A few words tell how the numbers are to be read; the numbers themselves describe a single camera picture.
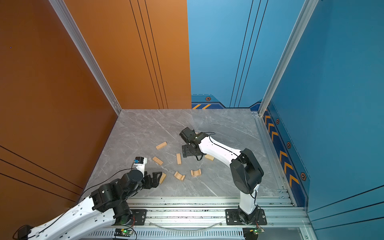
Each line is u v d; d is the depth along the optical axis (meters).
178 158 0.94
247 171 0.46
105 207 0.50
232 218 0.72
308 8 0.70
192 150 0.62
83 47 0.83
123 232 0.71
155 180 0.67
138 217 0.74
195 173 0.87
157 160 0.92
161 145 0.99
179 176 0.85
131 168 0.64
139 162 0.66
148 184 0.65
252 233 0.70
